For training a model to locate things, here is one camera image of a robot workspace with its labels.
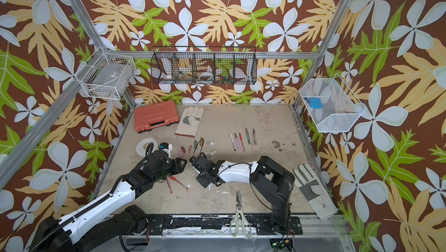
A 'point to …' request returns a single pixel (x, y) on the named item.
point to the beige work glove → (189, 121)
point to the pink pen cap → (180, 152)
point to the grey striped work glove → (315, 191)
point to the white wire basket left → (107, 76)
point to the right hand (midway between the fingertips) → (201, 175)
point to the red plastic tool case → (155, 115)
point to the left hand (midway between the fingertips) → (184, 160)
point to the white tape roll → (143, 144)
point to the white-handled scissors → (234, 227)
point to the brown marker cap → (183, 149)
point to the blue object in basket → (315, 103)
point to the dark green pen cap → (195, 144)
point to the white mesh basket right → (340, 108)
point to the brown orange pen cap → (201, 141)
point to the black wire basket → (204, 65)
